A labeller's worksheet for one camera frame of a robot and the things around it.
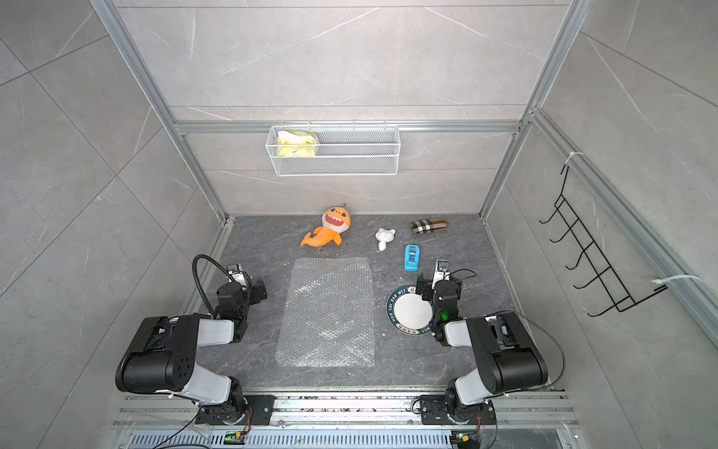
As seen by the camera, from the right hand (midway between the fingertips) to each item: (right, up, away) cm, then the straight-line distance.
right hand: (438, 274), depth 93 cm
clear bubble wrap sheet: (-37, -13, -2) cm, 40 cm away
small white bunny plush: (-17, +13, +16) cm, 27 cm away
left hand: (-66, -1, +1) cm, 66 cm away
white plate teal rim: (-10, -14, +2) cm, 17 cm away
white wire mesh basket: (-33, +45, +8) cm, 56 cm away
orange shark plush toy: (-37, +19, +14) cm, 44 cm away
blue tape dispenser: (-7, +5, +11) cm, 14 cm away
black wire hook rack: (+31, +3, -29) cm, 43 cm away
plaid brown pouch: (+2, +17, +21) cm, 27 cm away
